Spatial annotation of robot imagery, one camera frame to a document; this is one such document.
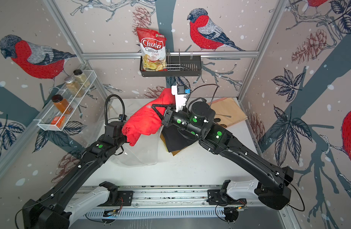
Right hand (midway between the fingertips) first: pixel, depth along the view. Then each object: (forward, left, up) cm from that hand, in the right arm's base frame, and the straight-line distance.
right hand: (153, 105), depth 51 cm
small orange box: (+2, +47, -14) cm, 49 cm away
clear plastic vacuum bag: (0, +12, -42) cm, 43 cm away
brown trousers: (+1, -6, -44) cm, 44 cm away
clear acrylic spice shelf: (+1, +54, -15) cm, 56 cm away
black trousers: (+6, -6, -37) cm, 38 cm away
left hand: (+9, +19, -29) cm, 36 cm away
